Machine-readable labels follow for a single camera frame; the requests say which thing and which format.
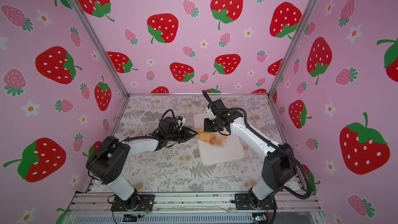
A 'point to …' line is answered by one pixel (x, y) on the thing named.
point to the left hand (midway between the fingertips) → (198, 134)
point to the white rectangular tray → (231, 150)
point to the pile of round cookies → (214, 139)
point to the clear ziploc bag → (223, 142)
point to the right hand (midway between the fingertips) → (202, 129)
